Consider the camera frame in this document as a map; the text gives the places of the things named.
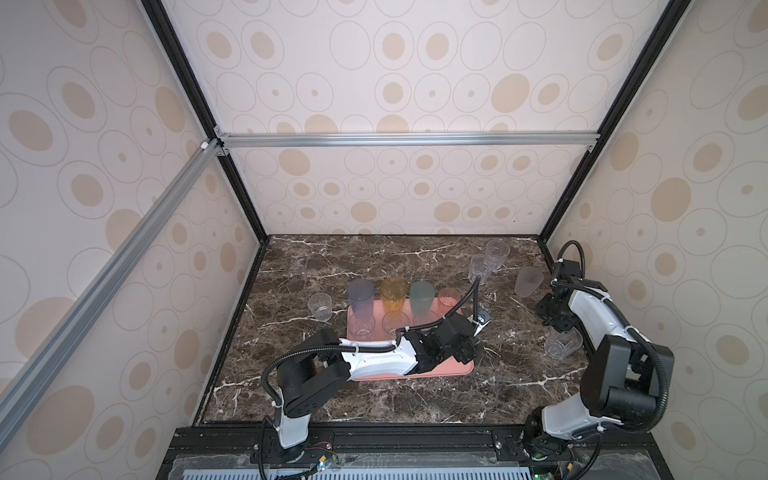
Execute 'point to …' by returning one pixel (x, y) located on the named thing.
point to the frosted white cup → (528, 280)
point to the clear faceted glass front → (395, 320)
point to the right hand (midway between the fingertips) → (551, 316)
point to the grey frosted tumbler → (360, 294)
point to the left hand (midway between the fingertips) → (480, 328)
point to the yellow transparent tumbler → (393, 292)
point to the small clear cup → (321, 305)
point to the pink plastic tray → (449, 370)
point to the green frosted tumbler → (422, 295)
